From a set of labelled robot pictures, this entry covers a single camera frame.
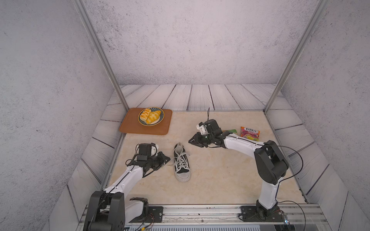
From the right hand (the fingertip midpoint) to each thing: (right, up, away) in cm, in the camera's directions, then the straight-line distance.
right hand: (189, 142), depth 87 cm
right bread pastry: (-28, +17, +25) cm, 41 cm away
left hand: (-10, -9, -2) cm, 14 cm away
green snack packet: (+32, +6, +21) cm, 39 cm away
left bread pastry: (-35, +18, +26) cm, 47 cm away
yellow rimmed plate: (-24, +14, +27) cm, 39 cm away
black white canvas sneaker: (-4, -17, -2) cm, 17 cm away
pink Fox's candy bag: (+43, +4, +15) cm, 45 cm away
